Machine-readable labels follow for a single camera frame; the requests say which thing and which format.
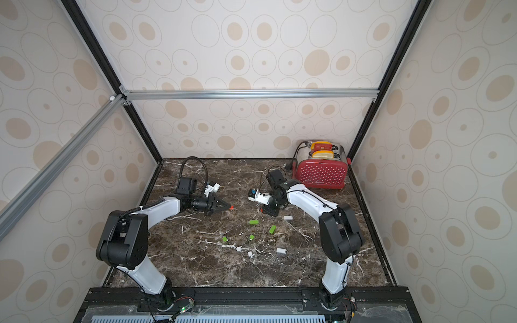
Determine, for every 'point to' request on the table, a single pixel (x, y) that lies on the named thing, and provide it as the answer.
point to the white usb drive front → (281, 250)
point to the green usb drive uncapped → (272, 229)
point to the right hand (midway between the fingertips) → (264, 210)
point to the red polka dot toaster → (320, 164)
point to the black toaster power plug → (289, 165)
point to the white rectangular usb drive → (288, 217)
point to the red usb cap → (231, 208)
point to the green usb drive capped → (254, 222)
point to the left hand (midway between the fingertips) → (231, 206)
